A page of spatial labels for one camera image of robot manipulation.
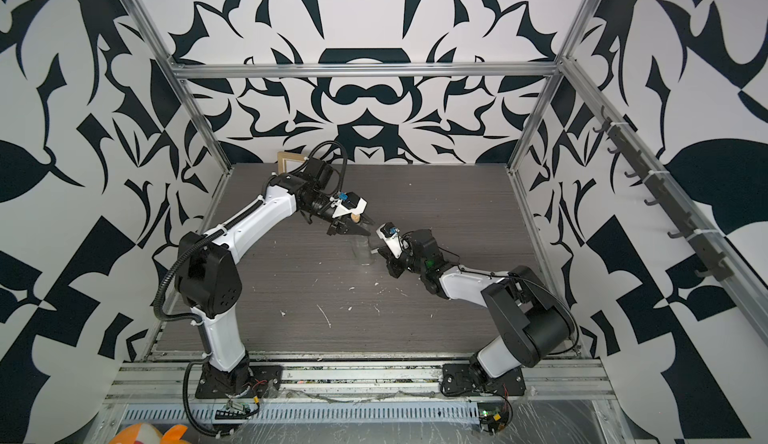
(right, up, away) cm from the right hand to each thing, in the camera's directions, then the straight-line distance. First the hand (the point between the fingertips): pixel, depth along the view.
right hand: (382, 244), depth 89 cm
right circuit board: (+26, -38, -18) cm, 49 cm away
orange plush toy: (-49, -36, -26) cm, 66 cm away
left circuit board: (-35, -38, -16) cm, 54 cm away
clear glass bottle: (-5, -1, -3) cm, 6 cm away
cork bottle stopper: (-6, +9, -16) cm, 20 cm away
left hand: (-4, +7, -9) cm, 12 cm away
